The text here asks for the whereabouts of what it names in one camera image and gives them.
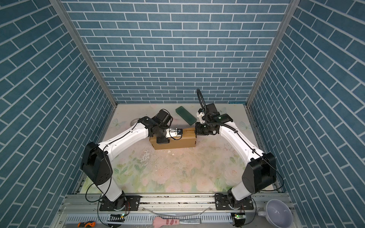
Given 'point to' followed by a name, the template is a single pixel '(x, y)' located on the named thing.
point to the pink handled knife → (158, 222)
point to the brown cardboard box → (188, 139)
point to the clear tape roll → (133, 121)
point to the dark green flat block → (189, 118)
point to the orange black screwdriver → (89, 224)
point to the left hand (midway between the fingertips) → (168, 135)
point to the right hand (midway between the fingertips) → (193, 129)
